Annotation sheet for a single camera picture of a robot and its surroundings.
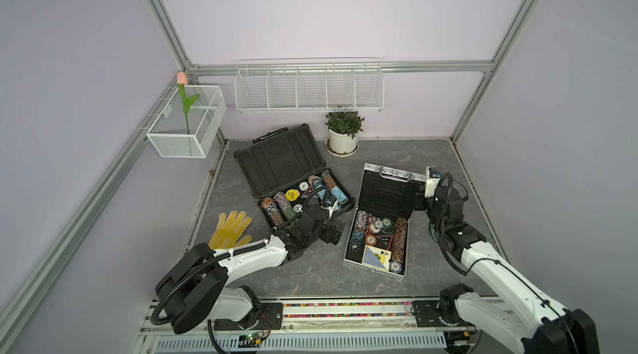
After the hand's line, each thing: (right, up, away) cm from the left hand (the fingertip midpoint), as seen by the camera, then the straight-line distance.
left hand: (332, 218), depth 85 cm
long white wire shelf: (-9, +51, +14) cm, 54 cm away
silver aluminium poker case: (+17, -7, +3) cm, 18 cm away
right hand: (+30, +13, -4) cm, 33 cm away
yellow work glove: (-39, -6, +7) cm, 40 cm away
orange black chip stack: (+24, -6, +1) cm, 24 cm away
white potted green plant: (+5, +34, +17) cm, 38 cm away
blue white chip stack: (+2, +8, +11) cm, 14 cm away
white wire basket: (-53, +29, -6) cm, 60 cm away
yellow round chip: (-16, +7, +13) cm, 21 cm away
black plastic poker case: (-19, +17, +17) cm, 30 cm away
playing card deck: (+15, -13, -2) cm, 20 cm away
